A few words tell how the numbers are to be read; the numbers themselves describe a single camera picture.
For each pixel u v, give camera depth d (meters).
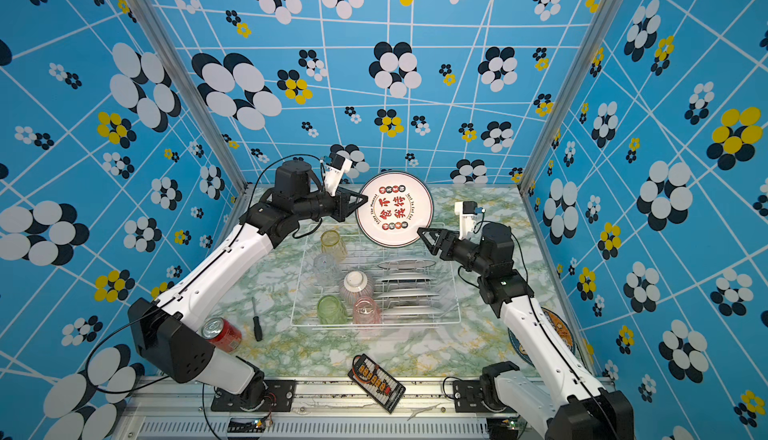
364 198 0.72
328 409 0.72
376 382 0.74
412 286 0.92
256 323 0.85
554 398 0.40
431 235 0.75
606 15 0.74
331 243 0.94
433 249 0.66
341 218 0.64
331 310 0.83
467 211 0.67
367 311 0.77
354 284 0.86
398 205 0.74
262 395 0.71
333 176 0.65
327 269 0.87
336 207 0.65
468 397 0.72
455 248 0.66
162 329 0.40
